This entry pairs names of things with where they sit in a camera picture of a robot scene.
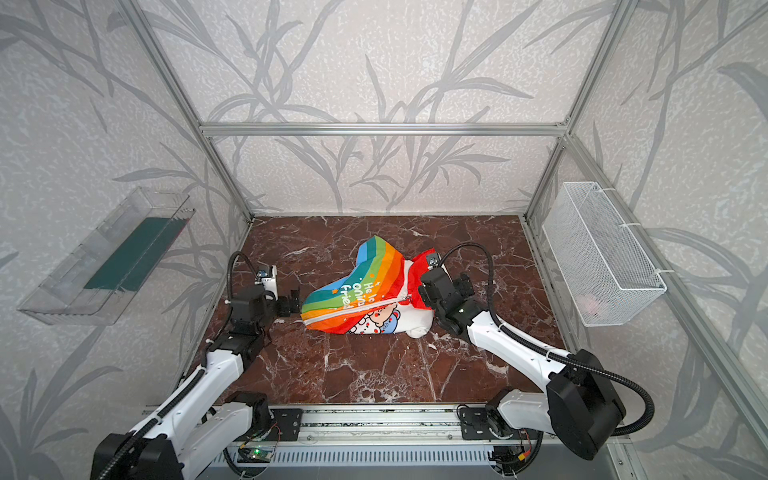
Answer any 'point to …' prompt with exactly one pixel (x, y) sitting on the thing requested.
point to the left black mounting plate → (286, 425)
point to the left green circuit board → (261, 454)
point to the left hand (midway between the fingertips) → (287, 278)
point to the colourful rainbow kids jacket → (382, 296)
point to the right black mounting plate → (475, 425)
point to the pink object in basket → (592, 306)
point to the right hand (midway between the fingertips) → (447, 270)
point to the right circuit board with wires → (509, 459)
